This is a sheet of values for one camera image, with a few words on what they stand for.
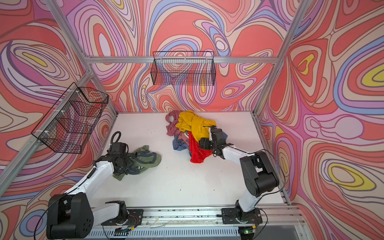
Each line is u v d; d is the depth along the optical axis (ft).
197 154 2.90
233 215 2.37
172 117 3.85
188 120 3.21
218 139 2.40
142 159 2.83
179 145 3.23
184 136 3.07
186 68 3.16
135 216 2.40
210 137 2.56
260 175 1.53
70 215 1.31
